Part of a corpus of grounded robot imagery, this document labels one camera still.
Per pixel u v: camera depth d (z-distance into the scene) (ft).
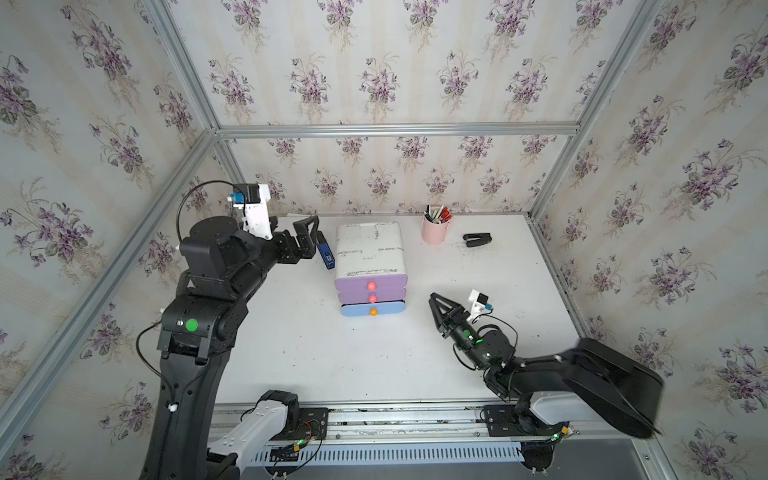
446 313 2.31
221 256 1.20
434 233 3.56
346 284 2.53
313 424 2.39
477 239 3.63
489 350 1.99
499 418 2.41
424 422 2.45
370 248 2.69
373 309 2.91
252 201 1.44
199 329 1.14
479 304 2.40
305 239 1.59
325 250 3.42
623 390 1.45
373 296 2.75
